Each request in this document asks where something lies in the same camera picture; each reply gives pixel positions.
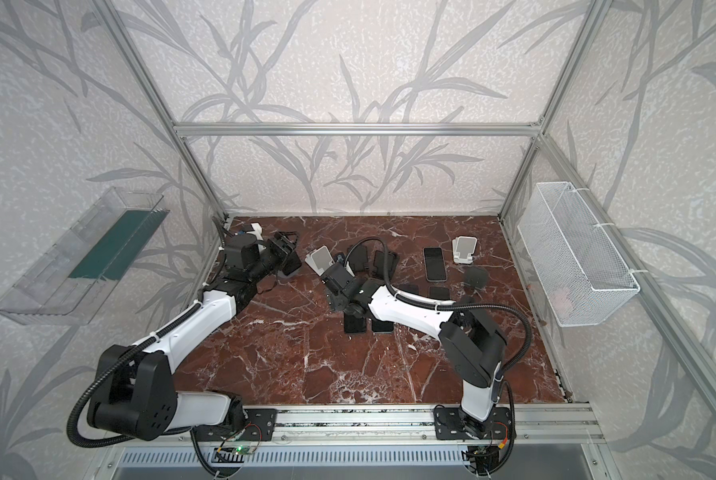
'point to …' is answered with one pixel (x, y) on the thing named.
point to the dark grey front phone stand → (476, 277)
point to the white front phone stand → (463, 247)
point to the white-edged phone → (435, 265)
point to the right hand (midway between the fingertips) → (344, 280)
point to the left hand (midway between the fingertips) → (300, 229)
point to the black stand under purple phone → (379, 261)
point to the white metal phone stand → (320, 260)
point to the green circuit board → (243, 449)
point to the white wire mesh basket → (581, 271)
